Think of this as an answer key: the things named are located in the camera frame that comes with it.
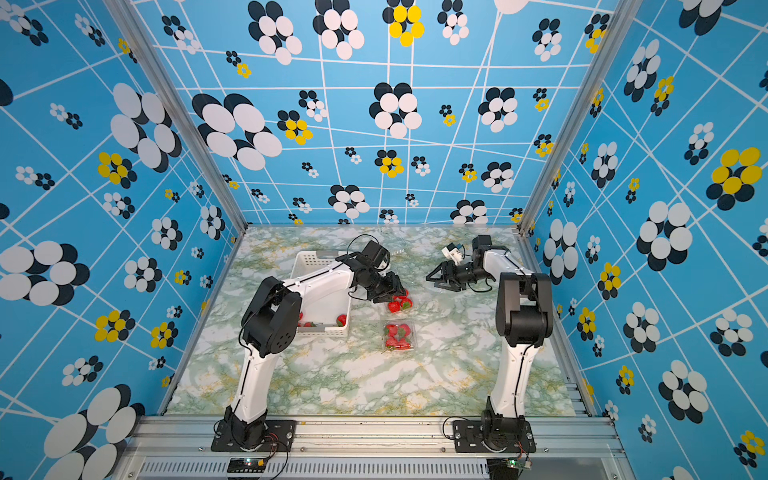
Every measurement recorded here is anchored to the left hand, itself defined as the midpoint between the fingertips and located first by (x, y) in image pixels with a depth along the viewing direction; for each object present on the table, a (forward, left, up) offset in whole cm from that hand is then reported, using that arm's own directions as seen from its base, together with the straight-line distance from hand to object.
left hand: (406, 293), depth 94 cm
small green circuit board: (-44, +40, -9) cm, 60 cm away
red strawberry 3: (-16, +2, -2) cm, 16 cm away
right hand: (+4, -10, +1) cm, 11 cm away
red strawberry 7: (-8, +20, -2) cm, 22 cm away
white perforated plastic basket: (+14, +35, -2) cm, 38 cm away
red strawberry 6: (0, +2, -3) cm, 4 cm away
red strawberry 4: (-3, +4, -4) cm, 6 cm away
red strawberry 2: (-12, +1, -3) cm, 12 cm away
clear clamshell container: (-4, -2, -6) cm, 7 cm away
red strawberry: (-11, +5, -3) cm, 12 cm away
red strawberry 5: (-2, 0, -2) cm, 3 cm away
